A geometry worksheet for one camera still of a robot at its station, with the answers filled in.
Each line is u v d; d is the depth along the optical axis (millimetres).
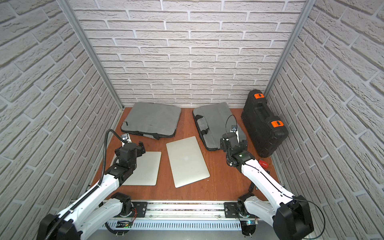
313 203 400
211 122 1068
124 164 619
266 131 783
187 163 897
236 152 609
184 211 756
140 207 754
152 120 1085
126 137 701
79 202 448
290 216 388
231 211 738
